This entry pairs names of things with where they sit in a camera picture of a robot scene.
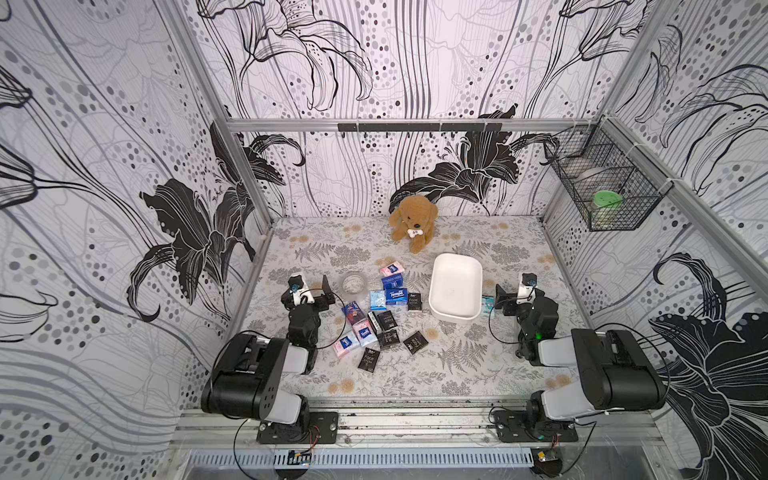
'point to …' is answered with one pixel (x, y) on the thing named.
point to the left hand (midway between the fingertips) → (314, 282)
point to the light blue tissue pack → (378, 300)
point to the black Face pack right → (414, 301)
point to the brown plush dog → (414, 221)
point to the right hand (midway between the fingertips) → (516, 281)
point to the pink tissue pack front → (345, 344)
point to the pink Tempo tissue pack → (392, 269)
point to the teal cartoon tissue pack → (488, 303)
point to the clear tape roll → (353, 283)
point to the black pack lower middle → (388, 338)
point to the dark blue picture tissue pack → (353, 312)
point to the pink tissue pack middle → (365, 333)
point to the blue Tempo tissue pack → (394, 281)
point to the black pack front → (368, 359)
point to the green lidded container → (606, 197)
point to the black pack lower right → (415, 342)
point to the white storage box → (456, 287)
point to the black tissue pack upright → (374, 323)
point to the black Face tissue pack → (387, 320)
